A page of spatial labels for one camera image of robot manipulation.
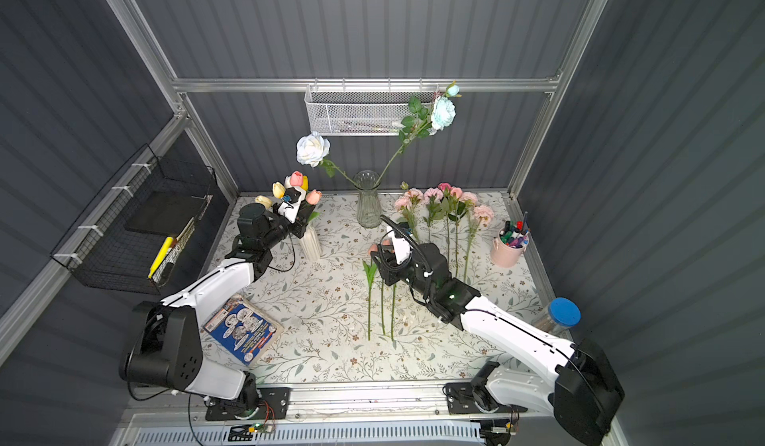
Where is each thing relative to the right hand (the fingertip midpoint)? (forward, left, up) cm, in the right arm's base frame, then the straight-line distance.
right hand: (382, 250), depth 74 cm
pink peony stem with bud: (+35, -8, -20) cm, 41 cm away
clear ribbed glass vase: (+33, +7, -22) cm, 40 cm away
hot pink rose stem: (+34, -23, -21) cm, 46 cm away
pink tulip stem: (-4, -3, -25) cm, 26 cm away
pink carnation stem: (+39, -18, -22) cm, 48 cm away
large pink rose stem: (+36, -30, -20) cm, 51 cm away
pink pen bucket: (+12, -39, -14) cm, 43 cm away
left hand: (+15, +20, +2) cm, 25 cm away
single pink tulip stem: (-2, +1, -24) cm, 24 cm away
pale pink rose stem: (+31, -36, -21) cm, 51 cm away
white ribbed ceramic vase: (+12, +23, -15) cm, 30 cm away
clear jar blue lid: (-15, -42, -5) cm, 44 cm away
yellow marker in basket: (0, +54, +2) cm, 54 cm away
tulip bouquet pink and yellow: (+15, +23, +10) cm, 29 cm away
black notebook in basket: (+7, +56, +6) cm, 56 cm away
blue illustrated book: (-13, +39, -21) cm, 47 cm away
